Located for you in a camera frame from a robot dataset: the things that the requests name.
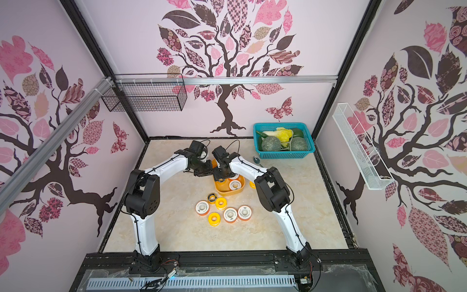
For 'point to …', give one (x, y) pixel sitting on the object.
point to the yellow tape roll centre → (221, 207)
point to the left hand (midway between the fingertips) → (212, 174)
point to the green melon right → (298, 143)
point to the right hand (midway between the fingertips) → (220, 176)
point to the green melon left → (270, 143)
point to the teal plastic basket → (262, 127)
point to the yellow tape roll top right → (252, 185)
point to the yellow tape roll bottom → (214, 223)
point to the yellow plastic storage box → (222, 187)
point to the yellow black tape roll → (211, 198)
